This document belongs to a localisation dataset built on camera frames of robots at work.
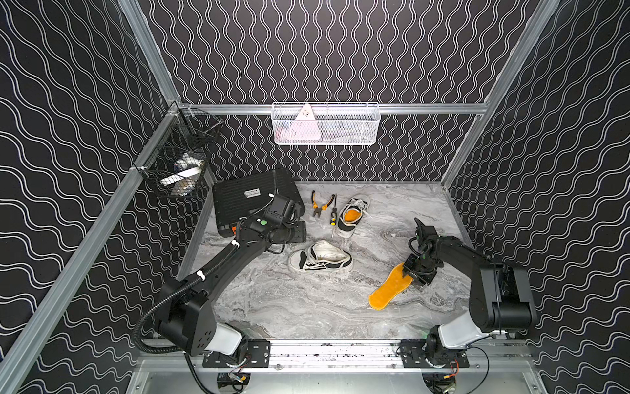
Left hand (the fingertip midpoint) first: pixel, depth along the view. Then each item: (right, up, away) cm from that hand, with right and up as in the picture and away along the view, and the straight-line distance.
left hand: (299, 228), depth 82 cm
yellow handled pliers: (+6, +6, +27) cm, 28 cm away
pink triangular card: (+2, +37, +7) cm, 37 cm away
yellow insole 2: (+34, -21, +6) cm, 40 cm away
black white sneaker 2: (+7, -12, +11) cm, 18 cm away
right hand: (+40, -19, +8) cm, 45 cm away
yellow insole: (+21, +4, +21) cm, 30 cm away
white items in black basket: (-34, +18, -7) cm, 39 cm away
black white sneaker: (+18, -2, +16) cm, 24 cm away
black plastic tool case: (-23, +13, +24) cm, 36 cm away
